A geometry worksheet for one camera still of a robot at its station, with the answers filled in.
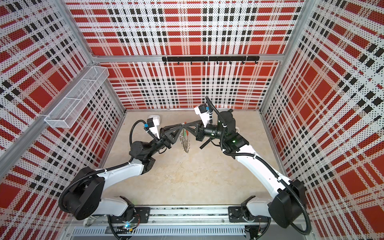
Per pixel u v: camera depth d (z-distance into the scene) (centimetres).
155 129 61
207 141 104
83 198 42
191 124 63
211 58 89
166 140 61
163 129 66
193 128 65
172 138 63
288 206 40
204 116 58
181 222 73
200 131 58
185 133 66
